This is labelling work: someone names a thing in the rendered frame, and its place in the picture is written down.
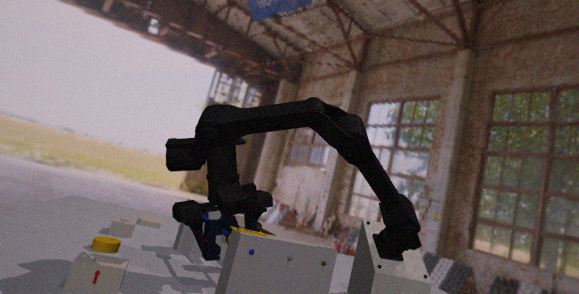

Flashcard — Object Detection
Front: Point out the yellow short cylinder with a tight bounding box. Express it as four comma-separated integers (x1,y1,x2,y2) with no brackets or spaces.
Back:
90,236,121,253

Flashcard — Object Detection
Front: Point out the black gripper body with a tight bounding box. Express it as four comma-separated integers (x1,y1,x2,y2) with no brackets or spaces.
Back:
172,168,273,223

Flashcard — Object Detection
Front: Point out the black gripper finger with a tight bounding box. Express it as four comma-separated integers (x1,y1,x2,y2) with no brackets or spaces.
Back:
183,219,206,255
244,208,267,231

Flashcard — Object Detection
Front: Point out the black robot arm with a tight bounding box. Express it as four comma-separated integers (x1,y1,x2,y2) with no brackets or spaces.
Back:
165,97,422,262

